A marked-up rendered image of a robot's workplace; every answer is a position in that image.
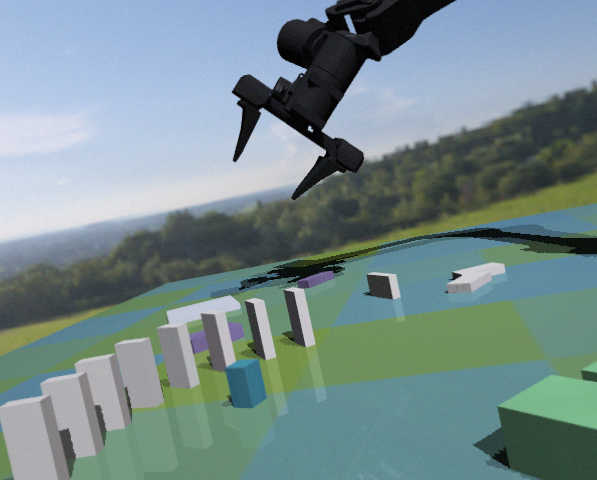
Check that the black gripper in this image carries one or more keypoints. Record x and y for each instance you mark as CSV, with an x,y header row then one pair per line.
x,y
313,101

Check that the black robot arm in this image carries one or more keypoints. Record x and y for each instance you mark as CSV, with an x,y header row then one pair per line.
x,y
381,26

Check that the blue rectangular block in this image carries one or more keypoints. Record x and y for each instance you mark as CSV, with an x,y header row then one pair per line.
x,y
246,383

